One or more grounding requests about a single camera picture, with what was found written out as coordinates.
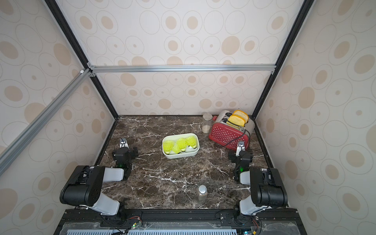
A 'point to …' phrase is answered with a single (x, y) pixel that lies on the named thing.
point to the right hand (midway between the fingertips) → (239, 149)
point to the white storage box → (189, 150)
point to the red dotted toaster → (227, 135)
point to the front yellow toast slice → (237, 120)
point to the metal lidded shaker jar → (202, 193)
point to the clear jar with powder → (206, 124)
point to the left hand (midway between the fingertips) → (128, 145)
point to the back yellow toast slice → (242, 114)
